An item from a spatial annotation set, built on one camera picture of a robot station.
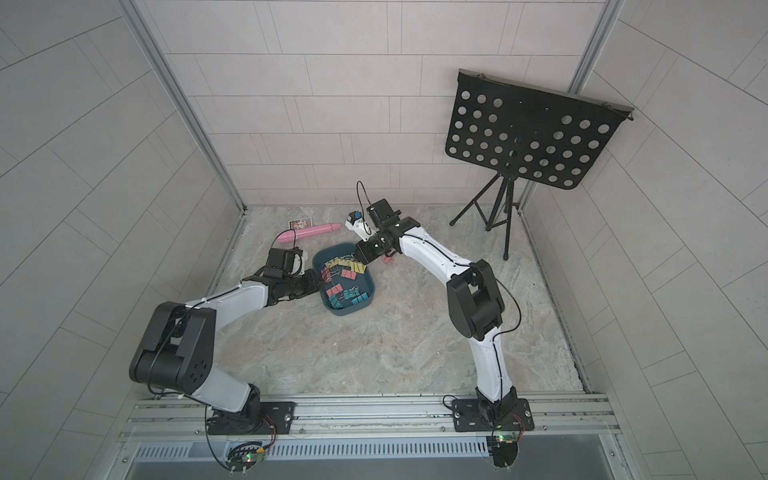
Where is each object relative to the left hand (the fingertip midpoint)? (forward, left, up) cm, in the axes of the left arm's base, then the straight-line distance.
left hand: (329, 279), depth 93 cm
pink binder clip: (+8, -18, -2) cm, 20 cm away
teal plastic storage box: (0, -5, -3) cm, 6 cm away
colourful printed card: (+24, +14, -1) cm, 28 cm away
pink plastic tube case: (+17, +17, 0) cm, 24 cm away
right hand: (+4, -10, +9) cm, 14 cm away
